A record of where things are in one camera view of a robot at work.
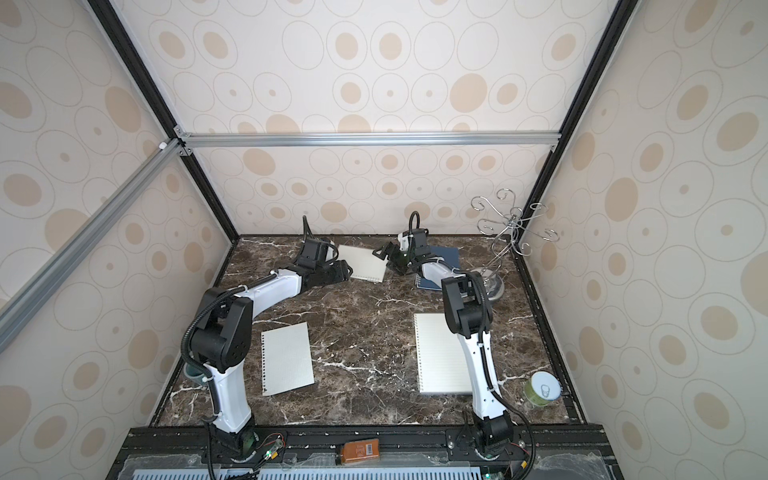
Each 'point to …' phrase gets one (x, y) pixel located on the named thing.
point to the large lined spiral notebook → (442, 363)
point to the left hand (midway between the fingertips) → (356, 268)
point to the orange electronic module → (360, 450)
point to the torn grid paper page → (286, 362)
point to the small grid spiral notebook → (365, 265)
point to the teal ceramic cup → (194, 373)
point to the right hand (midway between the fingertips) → (392, 255)
